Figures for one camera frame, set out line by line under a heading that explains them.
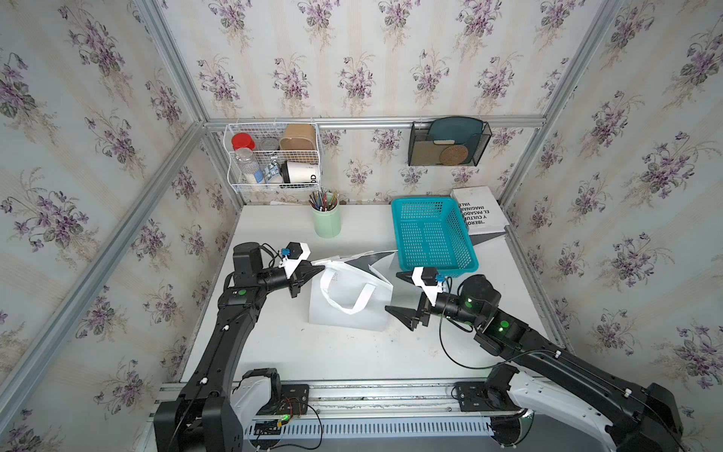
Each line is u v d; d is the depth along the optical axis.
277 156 0.93
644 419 0.40
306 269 0.69
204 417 0.38
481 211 1.08
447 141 0.94
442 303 0.59
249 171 0.90
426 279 0.55
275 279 0.65
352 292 0.73
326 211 0.97
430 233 1.11
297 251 0.61
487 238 1.04
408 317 0.59
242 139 0.91
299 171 0.93
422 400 0.75
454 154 0.97
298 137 0.89
